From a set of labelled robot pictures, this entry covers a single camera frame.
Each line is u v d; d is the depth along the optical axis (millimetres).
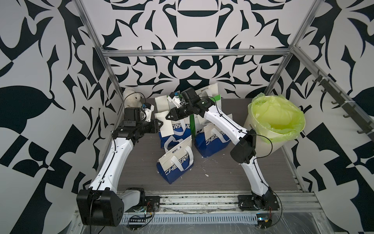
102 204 381
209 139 791
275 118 882
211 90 953
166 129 813
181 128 829
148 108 689
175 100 757
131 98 941
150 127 685
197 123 869
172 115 715
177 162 677
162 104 882
